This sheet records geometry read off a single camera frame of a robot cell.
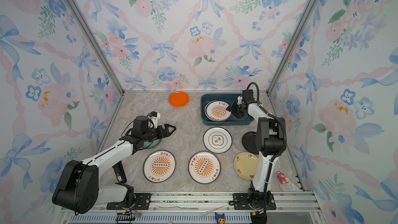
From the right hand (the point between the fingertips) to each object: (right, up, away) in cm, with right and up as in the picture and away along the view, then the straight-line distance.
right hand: (229, 109), depth 101 cm
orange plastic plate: (-35, +8, +14) cm, 39 cm away
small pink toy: (+23, -35, -23) cm, 48 cm away
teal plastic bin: (+1, +8, +16) cm, 18 cm away
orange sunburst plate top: (-8, -1, +6) cm, 10 cm away
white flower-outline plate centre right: (-9, -19, -6) cm, 21 cm away
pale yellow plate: (+7, -31, -15) cm, 35 cm away
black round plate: (+11, -18, -6) cm, 22 cm away
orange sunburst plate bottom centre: (-17, -31, -17) cm, 39 cm away
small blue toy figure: (-10, -48, -33) cm, 59 cm away
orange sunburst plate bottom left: (-42, -31, -15) cm, 54 cm away
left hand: (-35, -11, -15) cm, 39 cm away
